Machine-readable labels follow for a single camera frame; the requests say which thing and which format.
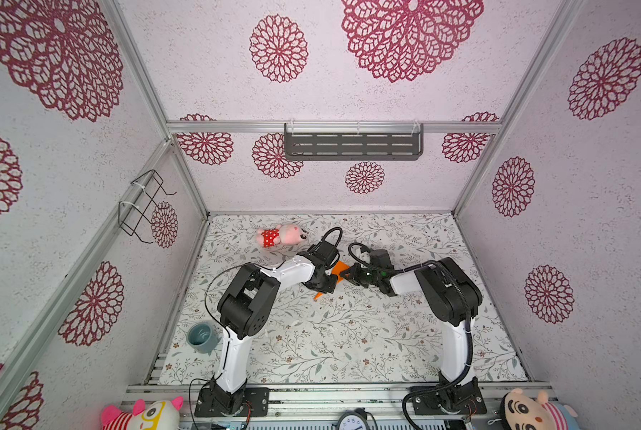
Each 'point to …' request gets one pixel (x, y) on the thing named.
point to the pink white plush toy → (157, 416)
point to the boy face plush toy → (519, 411)
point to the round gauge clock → (355, 420)
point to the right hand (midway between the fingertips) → (340, 270)
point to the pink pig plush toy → (287, 234)
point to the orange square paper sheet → (337, 270)
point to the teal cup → (202, 338)
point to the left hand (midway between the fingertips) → (326, 291)
